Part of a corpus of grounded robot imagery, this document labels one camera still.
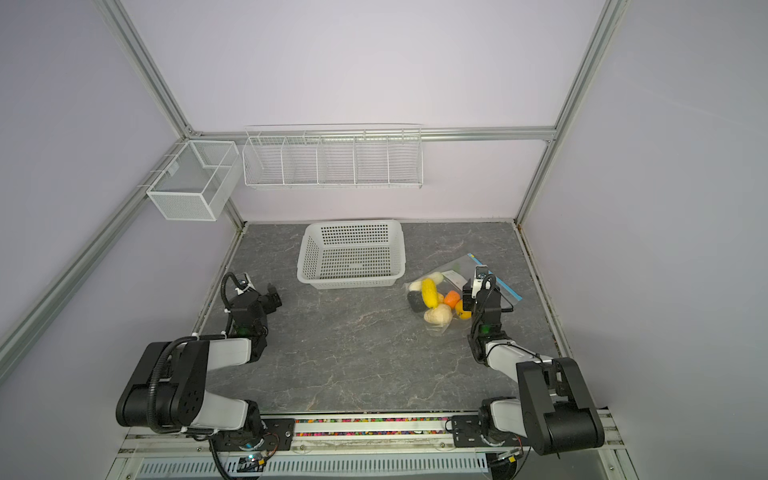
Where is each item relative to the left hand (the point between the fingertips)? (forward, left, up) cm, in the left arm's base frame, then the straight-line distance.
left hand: (258, 291), depth 91 cm
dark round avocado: (-5, -49, -3) cm, 49 cm away
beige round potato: (-10, -56, -3) cm, 57 cm away
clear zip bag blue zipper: (-3, -56, -2) cm, 56 cm away
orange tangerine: (-4, -60, -4) cm, 60 cm away
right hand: (-4, -69, +4) cm, 69 cm away
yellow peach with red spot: (-10, -63, -4) cm, 64 cm away
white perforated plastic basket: (+14, -29, -2) cm, 32 cm away
